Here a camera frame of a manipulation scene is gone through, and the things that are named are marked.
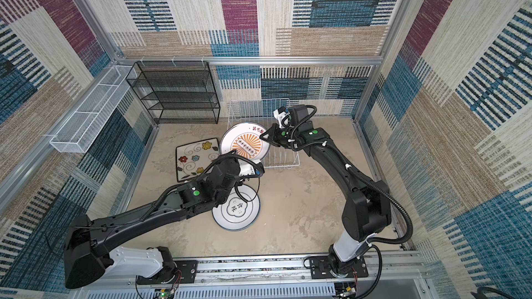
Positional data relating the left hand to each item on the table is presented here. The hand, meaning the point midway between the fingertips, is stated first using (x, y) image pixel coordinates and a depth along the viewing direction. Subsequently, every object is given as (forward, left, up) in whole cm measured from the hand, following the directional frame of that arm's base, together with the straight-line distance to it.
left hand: (234, 155), depth 74 cm
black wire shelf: (+46, +35, -7) cm, 58 cm away
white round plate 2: (-11, 0, -24) cm, 26 cm away
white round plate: (+9, -3, -1) cm, 10 cm away
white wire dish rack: (+45, -9, -20) cm, 51 cm away
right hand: (+8, -10, -1) cm, 13 cm away
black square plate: (+15, +24, -22) cm, 36 cm away
